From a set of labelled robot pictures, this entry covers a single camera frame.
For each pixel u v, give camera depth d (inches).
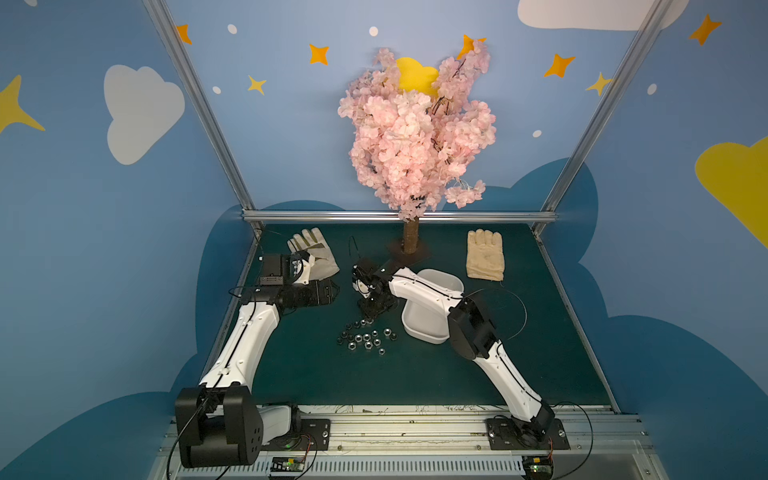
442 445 28.9
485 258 44.0
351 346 35.0
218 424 15.6
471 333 24.5
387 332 35.8
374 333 35.9
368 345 35.0
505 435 29.3
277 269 25.2
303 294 28.1
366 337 35.7
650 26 28.1
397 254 45.2
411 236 41.8
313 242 45.4
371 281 28.9
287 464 28.3
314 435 29.6
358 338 35.7
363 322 36.8
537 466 28.7
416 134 24.7
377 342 35.6
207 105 33.7
